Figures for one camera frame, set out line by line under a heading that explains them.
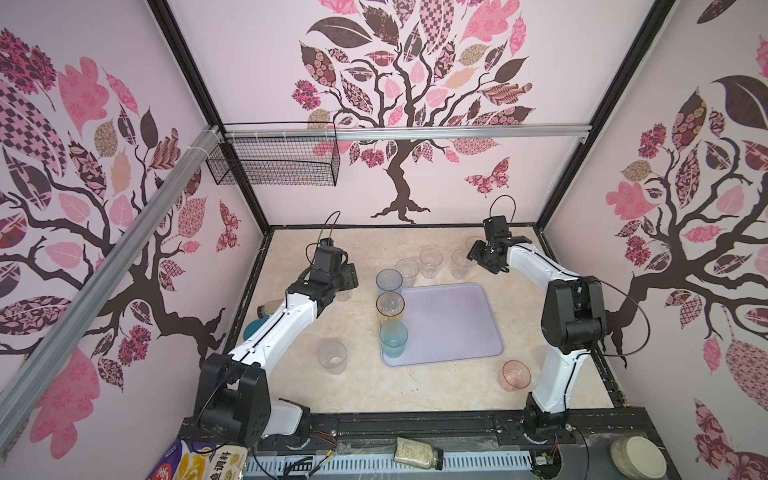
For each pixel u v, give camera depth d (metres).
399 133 0.94
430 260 1.06
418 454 0.67
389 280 0.93
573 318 0.52
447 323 0.93
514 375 0.81
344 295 0.98
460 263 1.03
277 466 0.70
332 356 0.84
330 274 0.64
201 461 0.70
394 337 0.87
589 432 0.74
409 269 1.03
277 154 0.95
